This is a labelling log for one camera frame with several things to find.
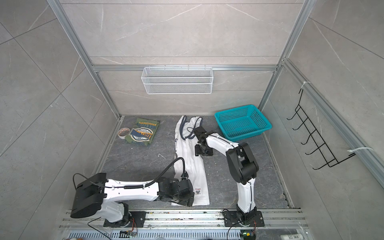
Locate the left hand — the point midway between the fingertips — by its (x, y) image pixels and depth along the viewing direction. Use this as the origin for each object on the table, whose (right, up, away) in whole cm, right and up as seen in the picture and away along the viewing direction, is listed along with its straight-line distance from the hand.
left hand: (189, 197), depth 76 cm
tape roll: (-51, +33, +33) cm, 70 cm away
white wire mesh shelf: (-10, +69, +24) cm, 74 cm away
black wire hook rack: (+58, +28, -13) cm, 66 cm away
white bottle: (+49, -14, -9) cm, 52 cm away
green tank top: (-35, +33, +30) cm, 56 cm away
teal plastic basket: (+41, +41, +39) cm, 69 cm away
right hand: (+7, +20, +20) cm, 29 cm away
